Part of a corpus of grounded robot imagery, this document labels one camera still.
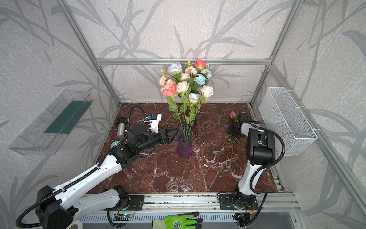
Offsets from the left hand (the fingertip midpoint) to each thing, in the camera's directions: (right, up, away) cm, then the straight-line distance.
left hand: (175, 130), depth 70 cm
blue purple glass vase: (+4, -14, +23) cm, 27 cm away
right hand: (+35, -4, +33) cm, 48 cm away
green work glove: (+4, -43, -2) cm, 43 cm away
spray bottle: (-44, +1, +35) cm, 56 cm away
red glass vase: (+9, +5, +5) cm, 11 cm away
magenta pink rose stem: (+40, +8, +38) cm, 56 cm away
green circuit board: (-28, -45, +2) cm, 53 cm away
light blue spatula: (-44, -12, +27) cm, 53 cm away
